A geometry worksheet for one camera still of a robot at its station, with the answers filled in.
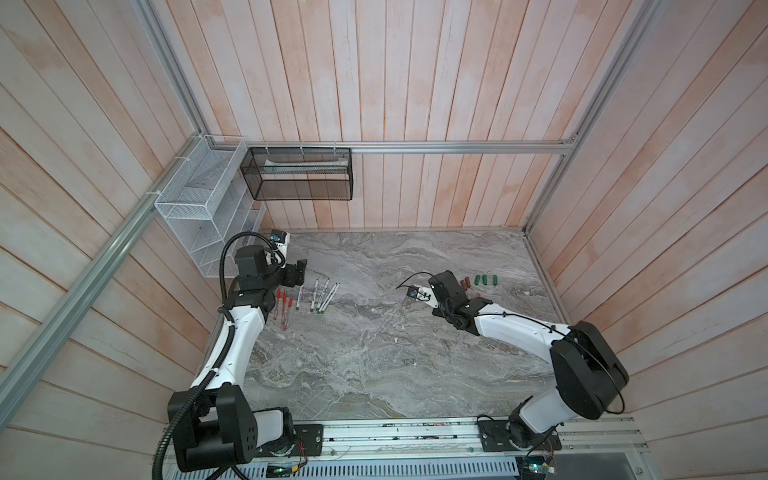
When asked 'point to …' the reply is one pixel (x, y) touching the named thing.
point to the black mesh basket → (299, 173)
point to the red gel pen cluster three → (278, 295)
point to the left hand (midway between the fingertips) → (291, 263)
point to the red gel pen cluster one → (287, 303)
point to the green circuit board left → (280, 469)
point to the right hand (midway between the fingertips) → (445, 286)
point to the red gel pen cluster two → (284, 319)
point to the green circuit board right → (534, 467)
